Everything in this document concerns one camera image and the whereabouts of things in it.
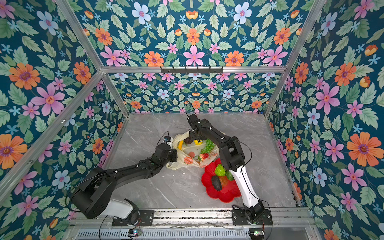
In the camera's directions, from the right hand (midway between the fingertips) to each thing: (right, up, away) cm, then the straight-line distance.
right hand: (196, 136), depth 102 cm
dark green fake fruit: (+19, -21, -19) cm, 34 cm away
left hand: (-10, -6, -13) cm, 18 cm away
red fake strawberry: (+5, -12, -10) cm, 16 cm away
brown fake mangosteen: (-6, -3, -5) cm, 8 cm away
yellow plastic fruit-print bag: (-3, -11, -4) cm, 12 cm away
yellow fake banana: (-11, -6, -5) cm, 13 cm away
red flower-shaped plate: (+18, -31, -20) cm, 41 cm away
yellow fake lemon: (+1, -5, -2) cm, 6 cm away
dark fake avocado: (+12, -25, -20) cm, 34 cm away
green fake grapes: (+8, -7, -6) cm, 12 cm away
